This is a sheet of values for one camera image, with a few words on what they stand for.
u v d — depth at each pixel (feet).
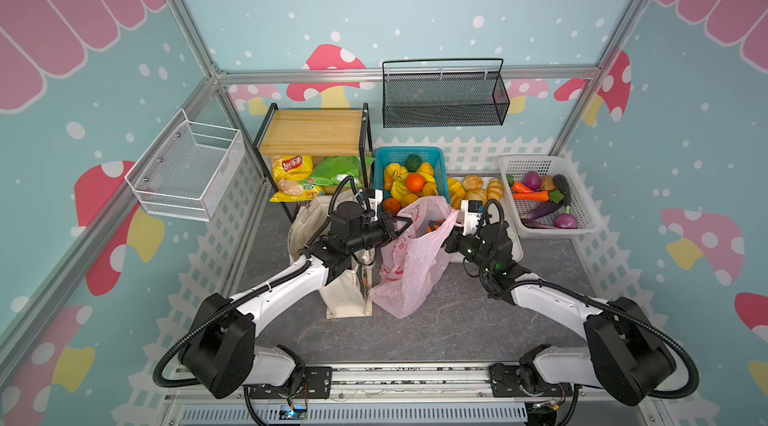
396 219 2.47
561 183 3.48
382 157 3.74
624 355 1.38
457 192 3.66
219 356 1.36
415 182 3.48
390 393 2.42
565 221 3.29
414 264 2.25
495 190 3.67
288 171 2.99
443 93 3.09
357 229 2.10
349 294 2.56
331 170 2.85
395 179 3.51
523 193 3.60
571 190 3.44
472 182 3.68
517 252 3.25
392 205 3.40
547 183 3.61
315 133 2.74
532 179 3.63
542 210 3.47
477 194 3.58
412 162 3.72
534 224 3.27
